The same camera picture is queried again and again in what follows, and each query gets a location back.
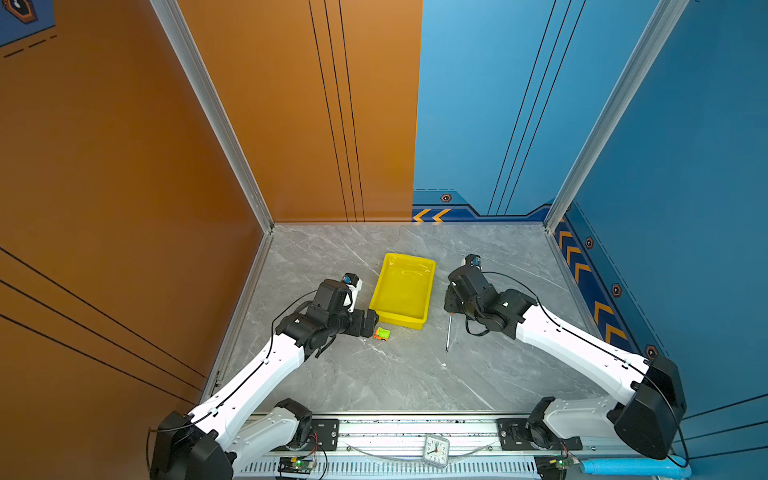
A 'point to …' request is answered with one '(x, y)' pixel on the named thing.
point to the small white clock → (436, 450)
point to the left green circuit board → (295, 465)
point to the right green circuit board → (564, 462)
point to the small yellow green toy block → (382, 334)
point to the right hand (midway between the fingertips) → (445, 294)
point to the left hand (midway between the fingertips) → (364, 311)
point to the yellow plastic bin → (403, 290)
